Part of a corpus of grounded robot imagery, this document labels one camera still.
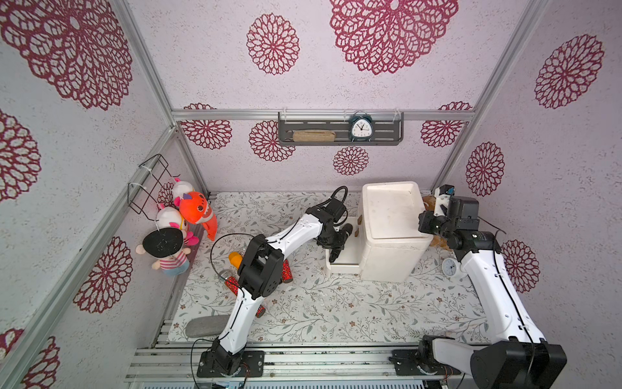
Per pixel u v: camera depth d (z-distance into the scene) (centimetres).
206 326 78
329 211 76
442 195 67
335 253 89
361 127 90
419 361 72
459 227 57
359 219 85
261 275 55
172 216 85
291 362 76
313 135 88
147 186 76
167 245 76
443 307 85
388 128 92
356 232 92
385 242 73
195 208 88
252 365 73
